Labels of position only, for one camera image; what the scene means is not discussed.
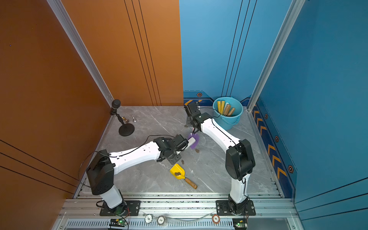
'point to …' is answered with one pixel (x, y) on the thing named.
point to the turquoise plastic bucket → (228, 122)
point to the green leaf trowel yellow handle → (223, 104)
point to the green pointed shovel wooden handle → (226, 109)
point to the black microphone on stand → (126, 129)
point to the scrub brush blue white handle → (191, 141)
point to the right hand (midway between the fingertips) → (193, 120)
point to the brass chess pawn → (126, 120)
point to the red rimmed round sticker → (215, 219)
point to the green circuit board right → (240, 223)
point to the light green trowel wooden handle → (231, 112)
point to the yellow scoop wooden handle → (177, 168)
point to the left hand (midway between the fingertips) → (175, 153)
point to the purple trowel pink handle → (196, 137)
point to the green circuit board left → (119, 222)
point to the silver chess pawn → (134, 120)
